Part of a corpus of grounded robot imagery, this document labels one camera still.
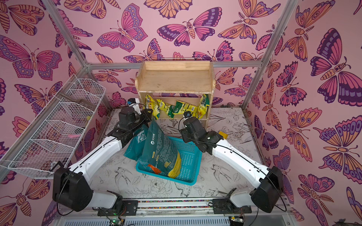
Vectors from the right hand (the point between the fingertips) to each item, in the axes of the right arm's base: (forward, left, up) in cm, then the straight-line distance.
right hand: (185, 130), depth 77 cm
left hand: (+11, +17, +6) cm, 21 cm away
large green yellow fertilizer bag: (-14, +12, -1) cm, 18 cm away
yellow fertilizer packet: (+13, +20, +7) cm, 25 cm away
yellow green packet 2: (+18, +3, -1) cm, 18 cm away
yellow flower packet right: (+13, -10, +4) cm, 17 cm away
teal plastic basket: (-5, -3, -24) cm, 25 cm away
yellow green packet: (+16, +10, 0) cm, 19 cm away
